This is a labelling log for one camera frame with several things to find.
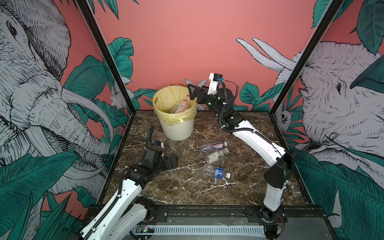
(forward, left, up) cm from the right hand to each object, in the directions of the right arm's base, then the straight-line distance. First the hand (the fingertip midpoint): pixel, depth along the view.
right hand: (192, 83), depth 66 cm
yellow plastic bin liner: (+21, +19, -26) cm, 39 cm away
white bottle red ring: (+8, +6, -21) cm, 24 cm away
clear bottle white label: (-15, -12, -42) cm, 46 cm away
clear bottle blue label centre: (-25, -14, -43) cm, 51 cm away
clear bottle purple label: (-7, -14, -43) cm, 46 cm away
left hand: (-21, +12, -31) cm, 40 cm away
